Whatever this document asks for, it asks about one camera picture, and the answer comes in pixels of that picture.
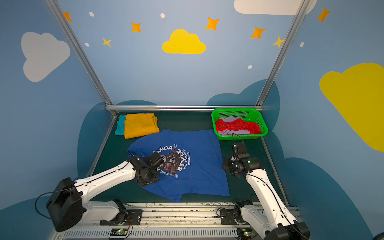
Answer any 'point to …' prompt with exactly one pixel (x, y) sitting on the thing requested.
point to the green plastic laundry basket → (247, 115)
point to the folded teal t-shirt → (119, 131)
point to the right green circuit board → (244, 232)
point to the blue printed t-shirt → (192, 163)
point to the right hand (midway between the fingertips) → (225, 164)
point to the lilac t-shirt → (227, 132)
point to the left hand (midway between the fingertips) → (156, 181)
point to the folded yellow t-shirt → (140, 124)
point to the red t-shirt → (253, 128)
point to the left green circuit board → (118, 232)
